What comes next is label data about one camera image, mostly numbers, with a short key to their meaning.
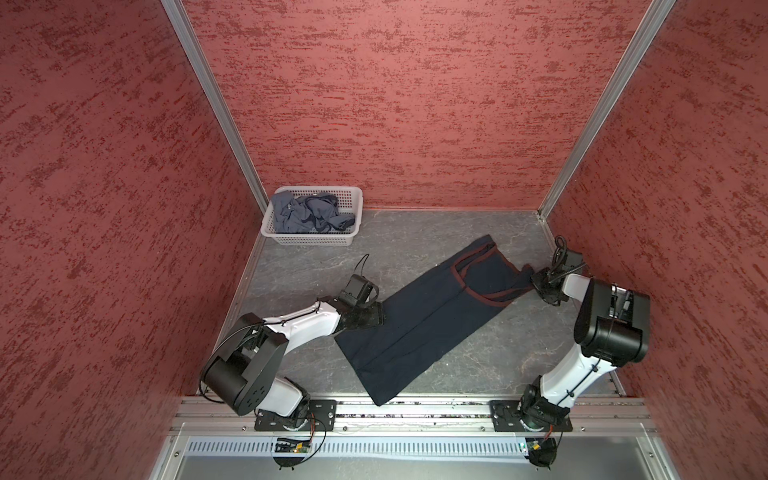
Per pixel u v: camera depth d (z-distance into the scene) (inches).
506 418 29.1
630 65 31.4
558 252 32.5
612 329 18.9
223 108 35.3
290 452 28.5
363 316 30.0
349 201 46.4
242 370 17.0
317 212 43.3
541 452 28.0
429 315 35.3
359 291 28.0
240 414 16.6
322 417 29.2
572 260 31.3
